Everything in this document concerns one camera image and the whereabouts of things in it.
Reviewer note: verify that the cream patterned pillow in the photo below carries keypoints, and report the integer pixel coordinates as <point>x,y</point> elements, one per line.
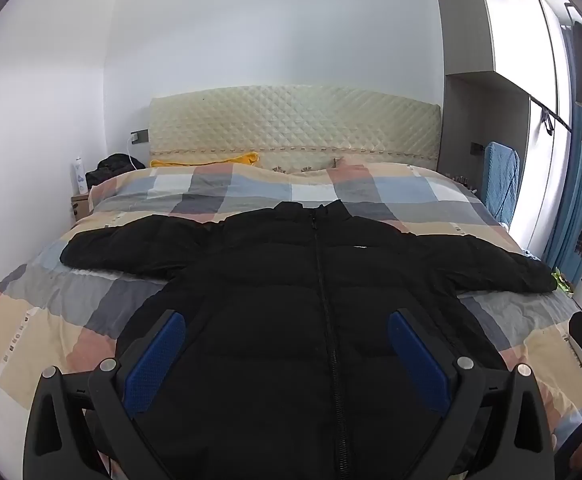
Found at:
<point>296,162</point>

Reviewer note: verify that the cream quilted headboard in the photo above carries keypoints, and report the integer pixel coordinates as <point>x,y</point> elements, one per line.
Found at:
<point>291,120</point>

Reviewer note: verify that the white bottle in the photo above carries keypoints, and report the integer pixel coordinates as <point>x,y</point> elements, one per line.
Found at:
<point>80,176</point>

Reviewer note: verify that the yellow cloth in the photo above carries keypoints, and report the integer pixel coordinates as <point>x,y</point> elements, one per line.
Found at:
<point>196,161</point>

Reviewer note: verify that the black bag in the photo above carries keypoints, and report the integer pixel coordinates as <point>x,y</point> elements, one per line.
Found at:
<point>113,167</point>

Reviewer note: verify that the blue curtain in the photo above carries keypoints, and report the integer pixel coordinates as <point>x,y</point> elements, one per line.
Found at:
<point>568,220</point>

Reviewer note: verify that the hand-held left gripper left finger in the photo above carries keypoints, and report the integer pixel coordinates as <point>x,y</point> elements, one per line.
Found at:
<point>153,365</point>

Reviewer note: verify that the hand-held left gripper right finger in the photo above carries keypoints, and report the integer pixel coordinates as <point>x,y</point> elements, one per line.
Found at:
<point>418,360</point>

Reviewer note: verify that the plaid checked duvet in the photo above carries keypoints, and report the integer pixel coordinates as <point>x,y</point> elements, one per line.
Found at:
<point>71,310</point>

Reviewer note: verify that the black puffer jacket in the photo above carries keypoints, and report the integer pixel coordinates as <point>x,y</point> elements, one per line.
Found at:
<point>291,310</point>

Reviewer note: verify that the blue cloth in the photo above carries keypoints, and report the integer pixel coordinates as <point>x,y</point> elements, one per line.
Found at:
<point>502,180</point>

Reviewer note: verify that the wooden bedside table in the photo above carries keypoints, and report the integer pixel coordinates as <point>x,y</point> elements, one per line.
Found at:
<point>80,206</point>

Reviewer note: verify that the green object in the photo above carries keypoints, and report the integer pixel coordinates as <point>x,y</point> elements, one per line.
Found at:
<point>561,280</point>

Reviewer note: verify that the white grey wardrobe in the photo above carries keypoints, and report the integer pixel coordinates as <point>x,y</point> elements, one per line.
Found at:
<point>506,35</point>

